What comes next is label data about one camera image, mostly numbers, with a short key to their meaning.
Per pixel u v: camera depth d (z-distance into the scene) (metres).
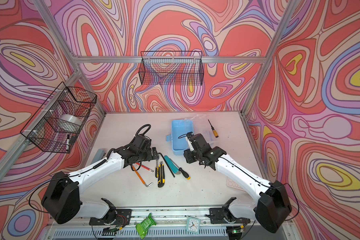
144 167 0.90
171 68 0.97
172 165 0.91
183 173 0.88
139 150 0.65
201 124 1.04
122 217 0.73
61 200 0.41
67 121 0.70
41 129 0.66
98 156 0.90
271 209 0.39
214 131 0.93
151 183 0.84
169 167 0.91
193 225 0.70
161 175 0.86
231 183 0.82
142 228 0.69
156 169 0.88
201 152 0.59
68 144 0.72
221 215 0.73
